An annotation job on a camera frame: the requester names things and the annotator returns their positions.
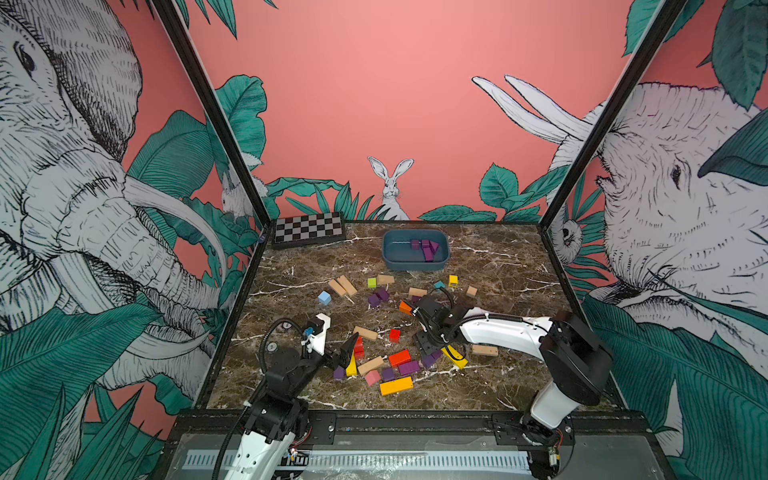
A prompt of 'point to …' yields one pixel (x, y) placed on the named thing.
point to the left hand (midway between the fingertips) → (344, 324)
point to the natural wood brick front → (373, 363)
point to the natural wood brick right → (486, 350)
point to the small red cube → (395, 335)
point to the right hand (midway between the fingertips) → (423, 338)
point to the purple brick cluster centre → (431, 358)
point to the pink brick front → (372, 377)
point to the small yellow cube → (453, 279)
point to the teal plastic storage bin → (415, 249)
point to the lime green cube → (372, 283)
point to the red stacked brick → (359, 348)
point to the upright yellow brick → (351, 369)
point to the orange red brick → (399, 358)
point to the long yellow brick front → (398, 385)
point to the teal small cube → (439, 284)
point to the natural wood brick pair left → (343, 285)
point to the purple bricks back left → (381, 294)
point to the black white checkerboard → (307, 230)
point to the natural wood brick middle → (366, 333)
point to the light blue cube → (324, 297)
